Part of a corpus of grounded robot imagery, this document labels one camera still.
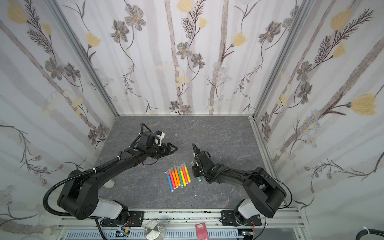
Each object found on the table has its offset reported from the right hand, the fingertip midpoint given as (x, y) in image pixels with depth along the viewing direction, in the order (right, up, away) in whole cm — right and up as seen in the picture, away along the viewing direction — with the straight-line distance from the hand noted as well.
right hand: (190, 164), depth 88 cm
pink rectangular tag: (+6, -29, -16) cm, 34 cm away
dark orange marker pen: (-9, -9, -2) cm, 12 cm away
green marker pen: (+5, -7, -4) cm, 10 cm away
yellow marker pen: (-1, -6, +1) cm, 6 cm away
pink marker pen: (-3, -6, +1) cm, 7 cm away
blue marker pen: (+1, 0, +3) cm, 3 cm away
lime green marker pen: (-2, -5, +2) cm, 6 cm away
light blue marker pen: (-12, -10, -2) cm, 15 cm away
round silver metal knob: (-14, -20, -29) cm, 37 cm away
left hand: (-10, +11, -4) cm, 15 cm away
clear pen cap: (-11, +17, +20) cm, 28 cm away
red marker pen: (-11, -8, -1) cm, 14 cm away
